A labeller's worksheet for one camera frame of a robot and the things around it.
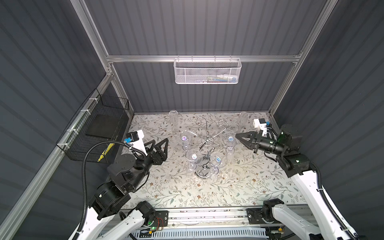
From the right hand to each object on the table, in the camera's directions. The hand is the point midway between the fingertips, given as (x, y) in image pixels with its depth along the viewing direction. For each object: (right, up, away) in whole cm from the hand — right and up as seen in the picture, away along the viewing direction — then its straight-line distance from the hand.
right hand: (237, 139), depth 62 cm
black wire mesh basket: (-70, -1, +2) cm, 70 cm away
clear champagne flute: (-32, +11, +35) cm, 49 cm away
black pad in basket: (-64, +6, +14) cm, 65 cm away
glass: (-19, -8, -1) cm, 20 cm away
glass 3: (-3, 0, +1) cm, 3 cm away
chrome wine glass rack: (-4, +3, +50) cm, 50 cm away
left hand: (-31, 0, -3) cm, 31 cm away
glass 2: (-9, -8, -2) cm, 12 cm away
